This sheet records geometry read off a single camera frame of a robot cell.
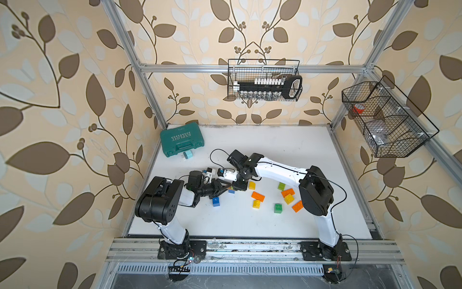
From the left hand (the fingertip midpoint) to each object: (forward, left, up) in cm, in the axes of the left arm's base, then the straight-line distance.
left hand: (226, 184), depth 89 cm
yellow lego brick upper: (+1, -13, -3) cm, 13 cm away
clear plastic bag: (+11, -64, +29) cm, 71 cm away
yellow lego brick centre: (-8, -15, -4) cm, 17 cm away
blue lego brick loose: (-8, +5, -2) cm, 9 cm away
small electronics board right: (-35, -45, -7) cm, 57 cm away
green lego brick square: (-11, -25, -1) cm, 27 cm away
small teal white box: (+21, +24, -4) cm, 32 cm away
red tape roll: (+28, -64, +26) cm, 75 cm away
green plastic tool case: (+30, +30, -1) cm, 42 cm away
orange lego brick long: (-4, -16, -4) cm, 17 cm away
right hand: (+1, -5, 0) cm, 5 cm away
